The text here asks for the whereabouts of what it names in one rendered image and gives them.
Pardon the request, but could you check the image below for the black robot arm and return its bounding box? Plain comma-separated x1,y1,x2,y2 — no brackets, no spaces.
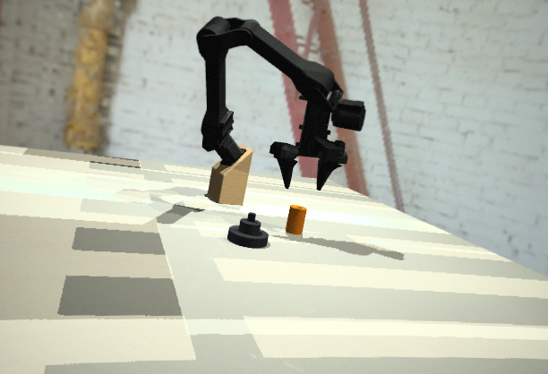
196,16,365,166

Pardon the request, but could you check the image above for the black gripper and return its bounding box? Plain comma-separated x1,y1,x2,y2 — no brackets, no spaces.
270,121,347,191

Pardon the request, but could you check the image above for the orange cylinder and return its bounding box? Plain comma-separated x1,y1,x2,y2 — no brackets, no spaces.
286,205,307,234

